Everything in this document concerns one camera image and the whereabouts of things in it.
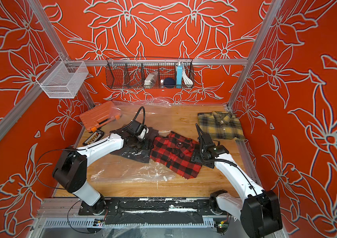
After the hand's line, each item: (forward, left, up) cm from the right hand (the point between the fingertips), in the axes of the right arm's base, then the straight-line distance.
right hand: (195, 159), depth 82 cm
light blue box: (+39, +10, +27) cm, 49 cm away
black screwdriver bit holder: (+17, +66, -5) cm, 69 cm away
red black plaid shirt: (+6, +11, -5) cm, 14 cm away
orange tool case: (+34, +68, -1) cm, 76 cm away
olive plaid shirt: (+29, -22, -5) cm, 36 cm away
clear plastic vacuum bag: (-5, +45, -4) cm, 46 cm away
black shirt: (+4, +32, -5) cm, 33 cm away
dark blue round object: (+45, +16, +20) cm, 52 cm away
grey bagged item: (+42, +28, +24) cm, 56 cm away
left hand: (+8, +26, +1) cm, 27 cm away
